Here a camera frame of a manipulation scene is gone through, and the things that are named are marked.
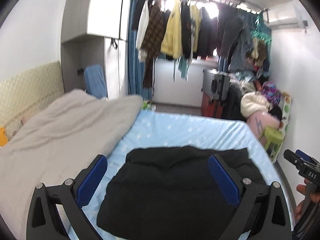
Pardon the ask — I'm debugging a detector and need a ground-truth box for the light blue star bedsheet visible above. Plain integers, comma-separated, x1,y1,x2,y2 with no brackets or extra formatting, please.
56,109,296,240

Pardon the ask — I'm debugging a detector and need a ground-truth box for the black garment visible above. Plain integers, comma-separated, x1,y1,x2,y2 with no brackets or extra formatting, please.
96,145,266,240

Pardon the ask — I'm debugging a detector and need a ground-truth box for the colourful patterned garment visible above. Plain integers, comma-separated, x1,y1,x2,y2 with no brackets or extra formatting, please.
260,81,281,106

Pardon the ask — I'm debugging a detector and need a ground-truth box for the yellow toy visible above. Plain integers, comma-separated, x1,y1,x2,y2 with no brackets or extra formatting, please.
0,127,8,147

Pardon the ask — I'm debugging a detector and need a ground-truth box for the pink bag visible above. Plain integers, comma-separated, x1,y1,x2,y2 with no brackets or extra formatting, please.
247,111,280,139

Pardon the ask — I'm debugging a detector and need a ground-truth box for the teal clip hanger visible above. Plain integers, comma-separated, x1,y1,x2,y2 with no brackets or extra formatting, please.
251,12,272,46

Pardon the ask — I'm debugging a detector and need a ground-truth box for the black hanging coat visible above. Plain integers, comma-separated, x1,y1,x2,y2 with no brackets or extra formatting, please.
181,2,191,59

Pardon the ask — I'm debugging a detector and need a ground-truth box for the yellow hanging jacket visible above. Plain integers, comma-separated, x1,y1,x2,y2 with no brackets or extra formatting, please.
161,0,182,60

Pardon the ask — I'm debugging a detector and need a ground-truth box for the white air conditioner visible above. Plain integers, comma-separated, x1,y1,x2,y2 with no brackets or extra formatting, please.
263,2,309,30

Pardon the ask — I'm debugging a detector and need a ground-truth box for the dark grey hanging coat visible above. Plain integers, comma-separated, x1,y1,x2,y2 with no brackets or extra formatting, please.
217,4,244,57

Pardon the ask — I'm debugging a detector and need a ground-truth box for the red and grey suitcase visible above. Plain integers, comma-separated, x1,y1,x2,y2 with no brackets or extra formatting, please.
201,69,231,119

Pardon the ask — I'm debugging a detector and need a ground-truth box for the green plastic stool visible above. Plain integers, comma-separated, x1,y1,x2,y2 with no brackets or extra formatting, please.
259,126,284,150

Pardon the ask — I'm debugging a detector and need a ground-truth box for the person's right hand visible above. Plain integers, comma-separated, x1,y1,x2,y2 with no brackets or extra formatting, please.
293,184,320,223

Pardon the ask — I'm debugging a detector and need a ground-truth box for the beige blanket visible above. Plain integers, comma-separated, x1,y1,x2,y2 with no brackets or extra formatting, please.
1,89,143,239

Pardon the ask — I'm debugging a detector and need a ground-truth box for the white puffy jacket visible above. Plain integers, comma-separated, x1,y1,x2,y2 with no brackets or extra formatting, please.
240,92,272,118

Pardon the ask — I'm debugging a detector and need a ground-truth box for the white hanging garment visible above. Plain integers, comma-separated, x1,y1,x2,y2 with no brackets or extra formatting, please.
136,0,149,62

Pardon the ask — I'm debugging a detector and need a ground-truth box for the blue curtain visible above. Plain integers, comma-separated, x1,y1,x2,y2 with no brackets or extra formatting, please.
127,0,152,100

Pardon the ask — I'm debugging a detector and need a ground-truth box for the brown plaid hanging garment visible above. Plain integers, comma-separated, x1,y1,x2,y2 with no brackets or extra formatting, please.
141,1,165,89

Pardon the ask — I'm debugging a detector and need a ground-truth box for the white wardrobe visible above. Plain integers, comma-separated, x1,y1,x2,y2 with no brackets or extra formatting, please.
61,0,131,99

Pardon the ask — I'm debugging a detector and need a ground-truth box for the cream padded headboard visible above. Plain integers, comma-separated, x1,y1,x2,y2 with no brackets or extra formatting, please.
1,61,65,140

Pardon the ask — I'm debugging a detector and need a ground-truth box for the blue chair back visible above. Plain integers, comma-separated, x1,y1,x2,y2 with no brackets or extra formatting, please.
84,64,107,99

